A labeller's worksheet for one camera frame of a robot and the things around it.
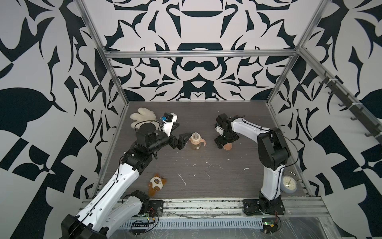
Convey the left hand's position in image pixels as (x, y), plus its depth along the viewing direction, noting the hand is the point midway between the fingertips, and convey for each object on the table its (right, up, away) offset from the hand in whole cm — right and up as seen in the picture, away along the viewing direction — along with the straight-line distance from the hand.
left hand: (183, 125), depth 69 cm
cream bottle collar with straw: (+6, -8, +18) cm, 21 cm away
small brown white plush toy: (-15, -31, +10) cm, 36 cm away
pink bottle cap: (+27, -15, +26) cm, 40 cm away
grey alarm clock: (+55, -30, +10) cm, 63 cm away
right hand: (+25, -11, +27) cm, 39 cm away
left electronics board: (-21, -49, +3) cm, 54 cm away
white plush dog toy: (-28, +5, +30) cm, 41 cm away
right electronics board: (+41, -47, +2) cm, 63 cm away
